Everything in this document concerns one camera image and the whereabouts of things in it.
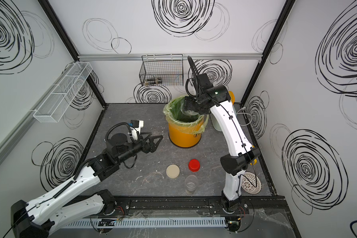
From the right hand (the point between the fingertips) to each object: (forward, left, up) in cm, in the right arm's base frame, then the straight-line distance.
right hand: (191, 107), depth 73 cm
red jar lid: (-17, -3, -33) cm, 37 cm away
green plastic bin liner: (-3, +6, -8) cm, 10 cm away
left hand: (-14, +16, -5) cm, 22 cm away
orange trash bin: (-5, +3, -19) cm, 20 cm away
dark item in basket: (+23, +20, -1) cm, 30 cm away
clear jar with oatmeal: (-26, -1, -34) cm, 43 cm away
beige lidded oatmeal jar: (-3, +1, -1) cm, 3 cm away
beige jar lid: (-21, +10, -32) cm, 40 cm away
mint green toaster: (+9, -17, -23) cm, 30 cm away
